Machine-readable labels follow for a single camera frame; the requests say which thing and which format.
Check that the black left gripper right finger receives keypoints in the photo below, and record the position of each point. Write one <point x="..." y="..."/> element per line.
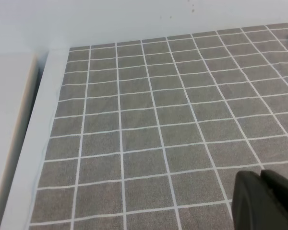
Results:
<point x="278" y="188"/>

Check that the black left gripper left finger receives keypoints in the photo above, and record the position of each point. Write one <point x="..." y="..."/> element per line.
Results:
<point x="252" y="204"/>

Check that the grey checked tablecloth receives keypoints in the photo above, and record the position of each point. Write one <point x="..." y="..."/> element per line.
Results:
<point x="149" y="134"/>

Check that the white panel at left edge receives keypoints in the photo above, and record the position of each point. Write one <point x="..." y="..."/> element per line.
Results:
<point x="18" y="75"/>

